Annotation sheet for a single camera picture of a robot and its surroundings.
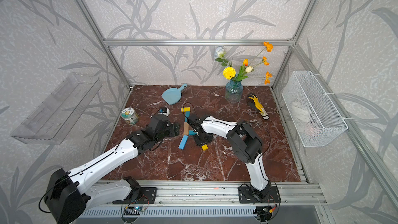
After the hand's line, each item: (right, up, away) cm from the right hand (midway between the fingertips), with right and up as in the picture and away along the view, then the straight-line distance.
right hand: (202, 142), depth 92 cm
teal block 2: (-6, +6, +1) cm, 8 cm away
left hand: (-13, +12, -11) cm, 21 cm away
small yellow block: (-11, +19, +14) cm, 27 cm away
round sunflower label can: (-45, +16, +3) cm, 48 cm away
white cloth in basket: (+50, +20, -15) cm, 56 cm away
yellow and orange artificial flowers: (+25, +44, +4) cm, 51 cm away
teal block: (-11, +13, +8) cm, 19 cm away
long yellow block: (+2, -2, -4) cm, 4 cm away
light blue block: (-11, 0, -1) cm, 11 cm away
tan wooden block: (-10, +8, +4) cm, 13 cm away
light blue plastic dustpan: (-23, +29, +21) cm, 43 cm away
